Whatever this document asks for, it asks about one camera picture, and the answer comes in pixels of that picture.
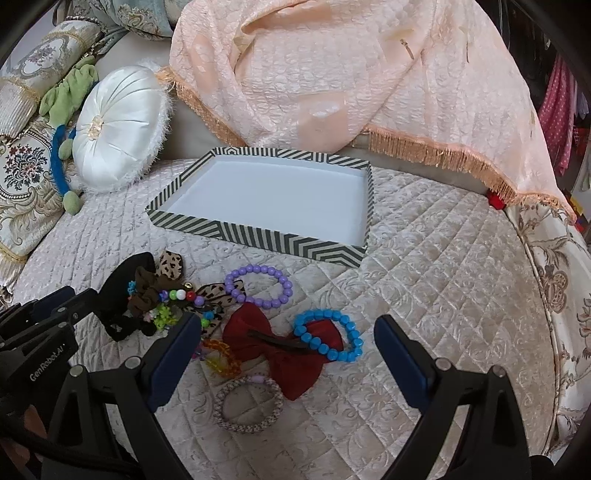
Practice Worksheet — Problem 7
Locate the striped black white tray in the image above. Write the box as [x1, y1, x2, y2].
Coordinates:
[145, 147, 375, 268]

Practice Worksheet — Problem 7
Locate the cream embroidered bolster pillow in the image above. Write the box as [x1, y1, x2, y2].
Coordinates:
[1, 20, 101, 138]

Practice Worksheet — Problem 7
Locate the blue bead bracelet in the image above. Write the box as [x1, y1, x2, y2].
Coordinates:
[292, 308, 365, 363]

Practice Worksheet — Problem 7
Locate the multicolour bead bracelet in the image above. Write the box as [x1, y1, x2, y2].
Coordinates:
[158, 287, 216, 329]

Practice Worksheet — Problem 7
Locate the purple bead bracelet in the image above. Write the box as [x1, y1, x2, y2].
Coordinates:
[223, 263, 294, 310]

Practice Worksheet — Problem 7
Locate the pink polka dot garment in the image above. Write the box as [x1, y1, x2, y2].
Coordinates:
[538, 54, 577, 176]

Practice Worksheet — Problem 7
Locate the green blue plush toy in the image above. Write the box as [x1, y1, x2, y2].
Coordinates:
[39, 55, 99, 215]

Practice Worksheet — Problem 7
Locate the black velvet scrunchie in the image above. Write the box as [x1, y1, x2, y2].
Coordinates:
[93, 252, 156, 342]

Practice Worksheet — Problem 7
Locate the floral cream bed skirt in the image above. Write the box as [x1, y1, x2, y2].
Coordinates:
[506, 204, 590, 460]

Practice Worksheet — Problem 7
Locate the floral embroidered square pillow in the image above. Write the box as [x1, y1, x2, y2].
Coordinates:
[0, 116, 64, 295]

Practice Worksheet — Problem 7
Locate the peach fringed blanket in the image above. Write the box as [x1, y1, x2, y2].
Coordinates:
[160, 1, 569, 210]

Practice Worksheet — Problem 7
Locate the round white satin cushion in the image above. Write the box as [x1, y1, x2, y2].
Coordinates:
[72, 65, 172, 193]

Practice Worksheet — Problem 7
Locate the small red object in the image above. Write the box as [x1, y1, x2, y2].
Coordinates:
[486, 190, 506, 210]

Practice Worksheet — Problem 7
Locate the quilted cream bedspread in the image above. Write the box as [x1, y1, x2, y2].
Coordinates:
[13, 160, 555, 479]

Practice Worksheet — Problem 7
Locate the teal damask pillow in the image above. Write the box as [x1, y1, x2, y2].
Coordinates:
[58, 0, 189, 40]

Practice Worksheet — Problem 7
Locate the leopard print bow scrunchie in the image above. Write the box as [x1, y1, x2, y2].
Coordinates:
[128, 251, 236, 339]

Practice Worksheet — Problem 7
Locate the red bow hair clip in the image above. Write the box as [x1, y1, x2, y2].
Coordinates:
[222, 303, 346, 401]

